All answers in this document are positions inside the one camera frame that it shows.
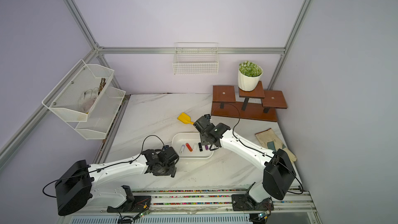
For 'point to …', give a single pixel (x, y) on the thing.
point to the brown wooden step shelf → (250, 104)
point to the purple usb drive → (206, 147)
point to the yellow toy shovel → (185, 118)
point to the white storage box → (193, 139)
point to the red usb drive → (189, 146)
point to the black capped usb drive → (200, 147)
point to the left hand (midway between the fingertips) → (169, 171)
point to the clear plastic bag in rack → (87, 100)
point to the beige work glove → (268, 137)
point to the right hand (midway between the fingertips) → (210, 138)
